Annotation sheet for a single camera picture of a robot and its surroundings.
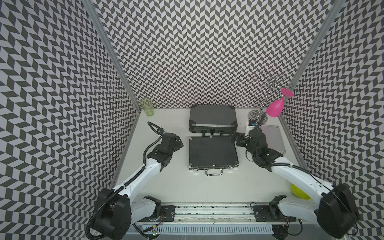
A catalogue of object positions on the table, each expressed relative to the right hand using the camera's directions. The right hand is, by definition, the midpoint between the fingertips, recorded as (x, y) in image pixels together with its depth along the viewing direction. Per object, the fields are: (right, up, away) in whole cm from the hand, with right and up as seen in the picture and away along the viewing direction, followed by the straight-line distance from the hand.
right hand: (237, 135), depth 83 cm
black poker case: (-13, -12, +6) cm, 19 cm away
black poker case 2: (-12, +9, +18) cm, 23 cm away
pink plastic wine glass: (+25, +15, +7) cm, 30 cm away
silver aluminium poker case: (+27, -3, +12) cm, 29 cm away
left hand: (-37, -5, +3) cm, 37 cm away
